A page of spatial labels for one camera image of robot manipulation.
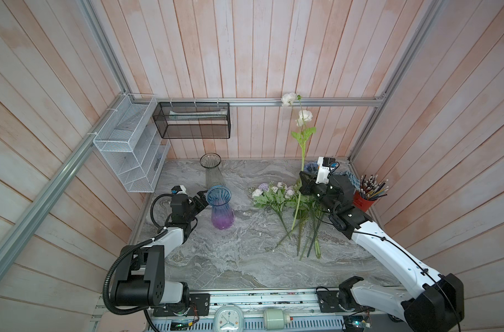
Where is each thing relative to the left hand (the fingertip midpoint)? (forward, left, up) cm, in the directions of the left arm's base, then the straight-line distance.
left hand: (204, 197), depth 92 cm
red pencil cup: (-2, -71, 0) cm, 71 cm away
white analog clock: (-45, -14, -7) cm, 47 cm away
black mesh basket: (+39, +9, +14) cm, 43 cm away
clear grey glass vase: (+15, -2, +8) cm, 17 cm away
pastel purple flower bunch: (+3, -32, -2) cm, 32 cm away
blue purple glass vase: (-10, -9, +3) cm, 14 cm away
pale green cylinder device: (-45, -28, -1) cm, 53 cm away
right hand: (-1, -39, +20) cm, 44 cm away
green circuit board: (-46, -57, -11) cm, 74 cm away
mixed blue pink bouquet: (-13, -45, -9) cm, 48 cm away
